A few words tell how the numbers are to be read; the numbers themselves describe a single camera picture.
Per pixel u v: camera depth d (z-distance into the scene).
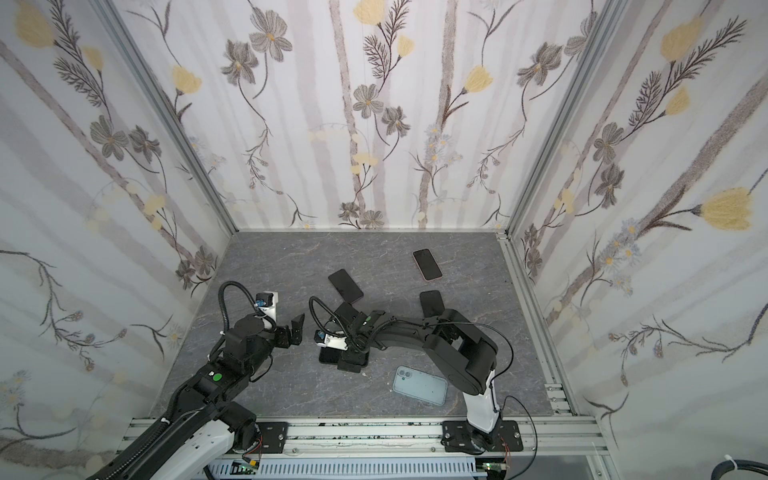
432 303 1.02
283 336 0.69
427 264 1.11
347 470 0.70
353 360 0.79
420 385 0.83
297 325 0.73
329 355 0.78
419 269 1.08
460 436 0.73
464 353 0.50
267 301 0.67
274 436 0.73
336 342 0.78
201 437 0.59
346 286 1.04
